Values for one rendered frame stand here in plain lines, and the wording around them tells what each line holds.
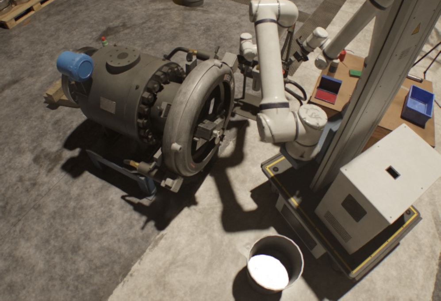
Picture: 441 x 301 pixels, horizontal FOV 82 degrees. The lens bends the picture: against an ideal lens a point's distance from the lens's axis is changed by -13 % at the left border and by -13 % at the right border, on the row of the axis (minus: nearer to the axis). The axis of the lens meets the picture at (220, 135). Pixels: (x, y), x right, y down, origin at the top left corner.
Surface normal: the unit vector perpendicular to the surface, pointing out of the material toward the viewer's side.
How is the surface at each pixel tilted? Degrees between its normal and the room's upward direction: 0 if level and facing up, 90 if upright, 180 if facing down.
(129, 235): 0
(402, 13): 90
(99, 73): 29
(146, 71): 7
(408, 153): 0
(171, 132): 55
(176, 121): 46
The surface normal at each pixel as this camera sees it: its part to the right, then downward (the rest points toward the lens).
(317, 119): 0.12, -0.53
